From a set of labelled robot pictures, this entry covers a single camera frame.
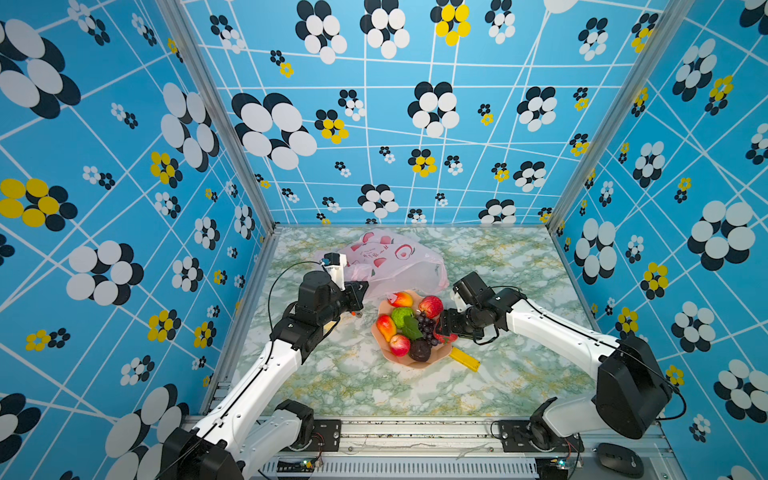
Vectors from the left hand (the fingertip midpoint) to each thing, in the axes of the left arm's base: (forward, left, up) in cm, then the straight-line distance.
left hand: (370, 283), depth 77 cm
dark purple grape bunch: (-5, -16, -15) cm, 22 cm away
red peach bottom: (-10, -8, -16) cm, 20 cm away
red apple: (0, -17, -12) cm, 21 cm away
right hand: (-6, -21, -15) cm, 27 cm away
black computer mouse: (-36, -59, -20) cm, 72 cm away
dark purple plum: (-12, -13, -15) cm, 23 cm away
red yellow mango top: (+3, -8, -13) cm, 16 cm away
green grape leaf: (-6, -11, -14) cm, 19 cm away
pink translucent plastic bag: (+13, -5, -9) cm, 17 cm away
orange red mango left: (-5, -4, -16) cm, 17 cm away
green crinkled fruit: (-1, -7, -15) cm, 17 cm away
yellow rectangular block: (-12, -27, -22) cm, 37 cm away
